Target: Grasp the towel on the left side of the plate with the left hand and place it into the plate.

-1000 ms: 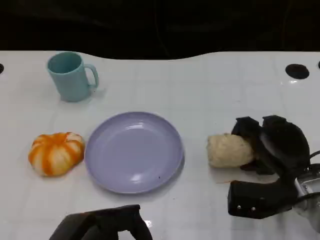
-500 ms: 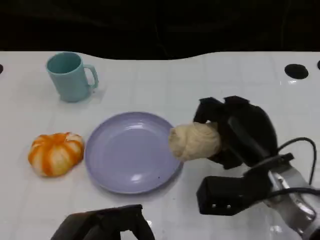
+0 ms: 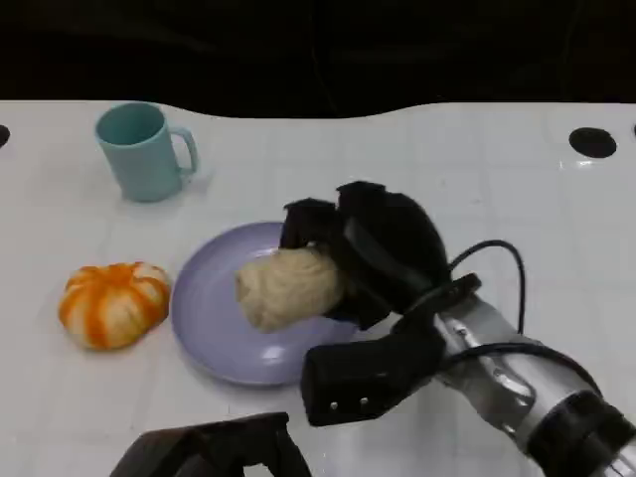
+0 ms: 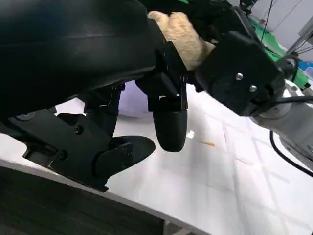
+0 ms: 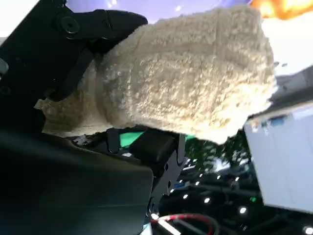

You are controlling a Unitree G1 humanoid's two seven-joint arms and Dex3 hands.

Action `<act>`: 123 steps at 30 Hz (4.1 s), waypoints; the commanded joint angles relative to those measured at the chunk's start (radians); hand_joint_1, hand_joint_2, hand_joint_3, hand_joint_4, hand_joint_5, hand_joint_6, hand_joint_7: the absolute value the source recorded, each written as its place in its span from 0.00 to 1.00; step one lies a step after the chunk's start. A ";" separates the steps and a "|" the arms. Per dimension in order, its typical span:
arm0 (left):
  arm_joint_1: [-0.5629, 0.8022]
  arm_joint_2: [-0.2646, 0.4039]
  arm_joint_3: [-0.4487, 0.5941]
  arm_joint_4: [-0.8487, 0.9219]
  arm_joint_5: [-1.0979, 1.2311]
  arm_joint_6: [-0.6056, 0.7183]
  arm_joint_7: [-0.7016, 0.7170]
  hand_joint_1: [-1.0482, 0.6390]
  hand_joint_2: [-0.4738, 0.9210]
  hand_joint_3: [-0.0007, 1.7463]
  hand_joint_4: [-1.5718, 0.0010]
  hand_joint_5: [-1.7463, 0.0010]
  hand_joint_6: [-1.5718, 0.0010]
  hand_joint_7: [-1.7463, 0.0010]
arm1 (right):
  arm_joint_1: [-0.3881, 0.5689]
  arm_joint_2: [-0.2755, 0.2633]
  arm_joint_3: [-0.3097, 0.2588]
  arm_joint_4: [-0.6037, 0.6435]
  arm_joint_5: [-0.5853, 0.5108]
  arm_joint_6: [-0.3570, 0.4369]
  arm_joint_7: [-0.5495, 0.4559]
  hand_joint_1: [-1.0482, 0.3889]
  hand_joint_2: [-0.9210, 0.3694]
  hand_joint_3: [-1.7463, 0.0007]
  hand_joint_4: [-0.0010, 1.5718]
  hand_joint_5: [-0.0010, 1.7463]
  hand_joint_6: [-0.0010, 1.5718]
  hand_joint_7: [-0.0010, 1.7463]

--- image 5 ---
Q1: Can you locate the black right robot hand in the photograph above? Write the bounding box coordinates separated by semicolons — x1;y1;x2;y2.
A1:
0;0;186;235

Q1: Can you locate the beige towel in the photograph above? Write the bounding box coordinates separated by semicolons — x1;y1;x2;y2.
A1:
35;6;279;145

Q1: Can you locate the lilac plate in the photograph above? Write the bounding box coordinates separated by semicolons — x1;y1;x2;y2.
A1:
65;0;253;24

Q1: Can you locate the white computer monitor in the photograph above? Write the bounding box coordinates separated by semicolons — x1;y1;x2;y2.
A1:
243;101;313;215

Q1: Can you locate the orange and white bread roll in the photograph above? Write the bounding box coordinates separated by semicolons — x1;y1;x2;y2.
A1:
251;0;313;21

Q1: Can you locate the red cable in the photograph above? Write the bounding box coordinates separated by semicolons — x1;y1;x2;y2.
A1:
149;213;221;235

